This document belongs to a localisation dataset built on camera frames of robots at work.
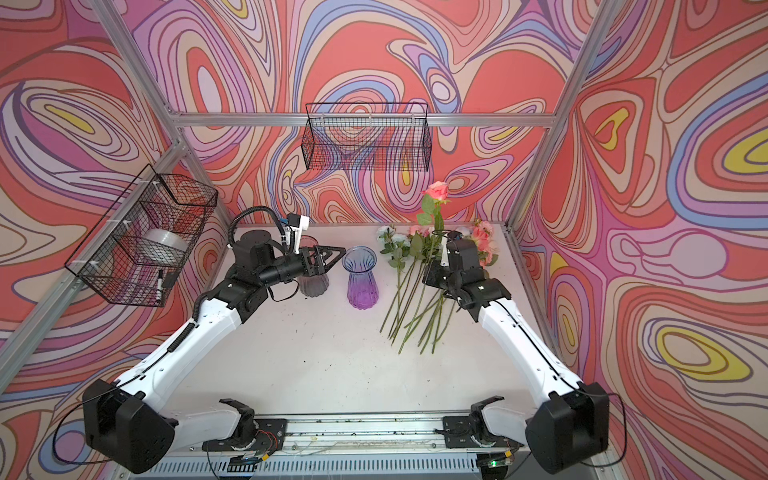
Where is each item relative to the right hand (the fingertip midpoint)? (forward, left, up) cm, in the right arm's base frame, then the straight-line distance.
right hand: (428, 274), depth 81 cm
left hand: (-1, +22, +12) cm, 25 cm away
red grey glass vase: (+6, +36, -13) cm, 38 cm away
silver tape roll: (+5, +66, +13) cm, 67 cm away
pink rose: (+16, -4, +15) cm, 22 cm away
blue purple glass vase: (+8, +20, -21) cm, 30 cm away
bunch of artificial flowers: (+22, +1, -17) cm, 28 cm away
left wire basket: (+2, +74, +10) cm, 75 cm away
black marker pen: (-7, +67, +6) cm, 68 cm away
